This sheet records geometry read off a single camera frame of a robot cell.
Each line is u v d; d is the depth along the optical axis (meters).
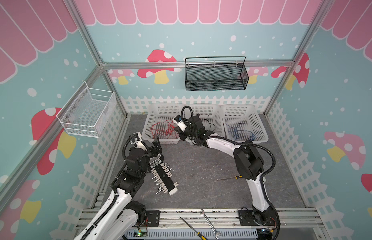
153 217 0.74
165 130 1.09
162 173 0.88
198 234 0.70
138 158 0.54
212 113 1.17
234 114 1.16
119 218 0.58
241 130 1.09
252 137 1.03
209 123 1.13
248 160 0.55
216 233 0.71
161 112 1.17
